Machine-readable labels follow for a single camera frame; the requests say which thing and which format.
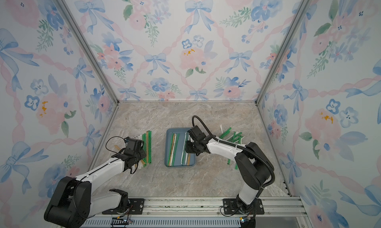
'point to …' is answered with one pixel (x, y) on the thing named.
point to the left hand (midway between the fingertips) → (142, 151)
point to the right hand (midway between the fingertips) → (187, 148)
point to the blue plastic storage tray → (177, 162)
